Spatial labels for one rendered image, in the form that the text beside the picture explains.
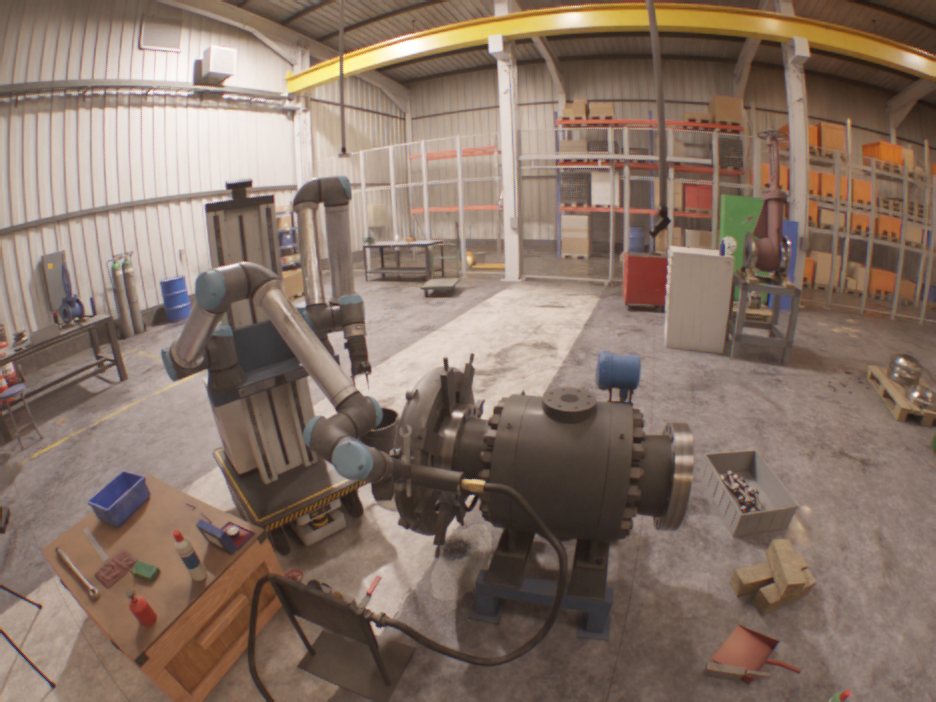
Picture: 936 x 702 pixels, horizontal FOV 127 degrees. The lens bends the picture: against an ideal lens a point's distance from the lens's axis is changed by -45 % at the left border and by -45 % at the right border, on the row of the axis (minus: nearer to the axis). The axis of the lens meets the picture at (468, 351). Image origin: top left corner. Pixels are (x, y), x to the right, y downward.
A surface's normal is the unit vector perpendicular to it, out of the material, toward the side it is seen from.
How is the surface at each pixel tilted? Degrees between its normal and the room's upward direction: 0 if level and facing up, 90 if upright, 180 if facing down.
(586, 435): 29
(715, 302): 90
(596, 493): 70
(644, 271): 90
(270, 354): 90
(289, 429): 90
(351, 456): 52
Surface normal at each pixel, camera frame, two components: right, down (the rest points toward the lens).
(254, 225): 0.71, 0.21
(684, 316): -0.41, 0.33
